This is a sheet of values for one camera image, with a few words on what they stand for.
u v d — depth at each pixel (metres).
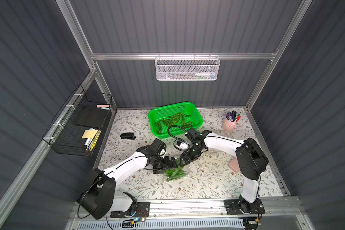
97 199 0.42
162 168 0.74
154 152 0.68
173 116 1.12
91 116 0.79
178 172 0.83
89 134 0.71
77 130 0.74
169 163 0.75
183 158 0.77
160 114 1.16
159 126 1.08
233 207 0.72
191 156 0.77
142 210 0.72
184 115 1.15
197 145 0.68
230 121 0.98
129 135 1.02
